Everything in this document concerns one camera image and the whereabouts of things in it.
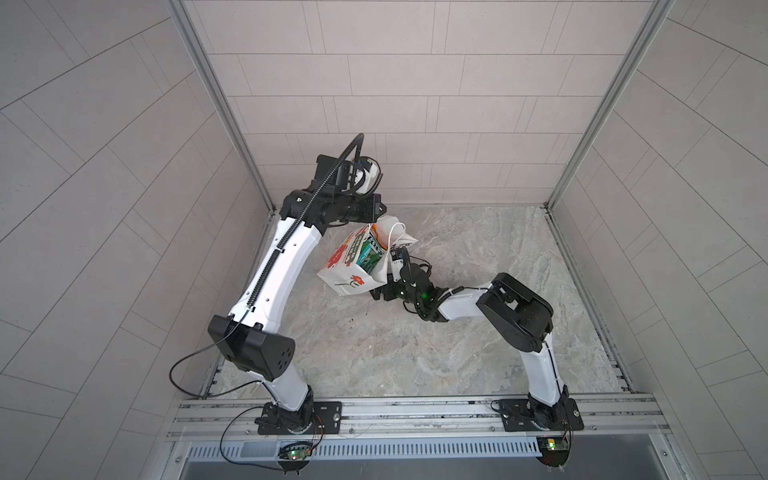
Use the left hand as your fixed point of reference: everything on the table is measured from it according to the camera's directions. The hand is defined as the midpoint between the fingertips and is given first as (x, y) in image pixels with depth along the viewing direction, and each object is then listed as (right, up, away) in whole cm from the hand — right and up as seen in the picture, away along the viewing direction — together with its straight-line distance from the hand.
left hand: (393, 203), depth 70 cm
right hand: (-7, -22, +21) cm, 31 cm away
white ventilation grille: (+13, -56, -2) cm, 58 cm away
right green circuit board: (+37, -57, -2) cm, 68 cm away
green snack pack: (-7, -12, +18) cm, 23 cm away
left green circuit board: (-21, -55, -6) cm, 59 cm away
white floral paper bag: (-14, -18, +8) cm, 24 cm away
